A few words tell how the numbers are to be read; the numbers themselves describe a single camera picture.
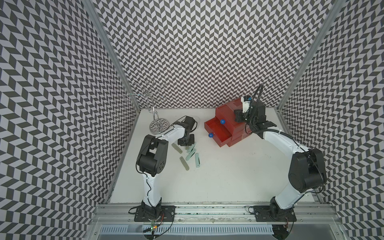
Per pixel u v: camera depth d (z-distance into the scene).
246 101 0.76
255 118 0.68
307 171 0.46
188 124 0.85
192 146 0.95
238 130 0.82
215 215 0.74
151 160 0.52
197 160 0.91
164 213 0.72
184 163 0.91
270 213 0.71
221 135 0.89
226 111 0.90
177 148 0.98
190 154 0.93
